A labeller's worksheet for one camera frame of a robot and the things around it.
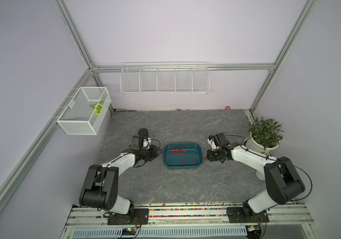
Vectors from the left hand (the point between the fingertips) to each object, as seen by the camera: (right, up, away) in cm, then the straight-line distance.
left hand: (162, 153), depth 89 cm
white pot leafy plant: (+58, +12, -7) cm, 60 cm away
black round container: (-15, +12, +14) cm, 23 cm away
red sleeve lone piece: (+20, -5, +5) cm, 21 cm away
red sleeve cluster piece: (+10, 0, +8) cm, 13 cm away
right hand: (+29, -2, +4) cm, 29 cm away
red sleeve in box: (+13, -5, +4) cm, 15 cm away
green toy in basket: (-35, +27, -8) cm, 45 cm away
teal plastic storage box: (+13, -2, +6) cm, 14 cm away
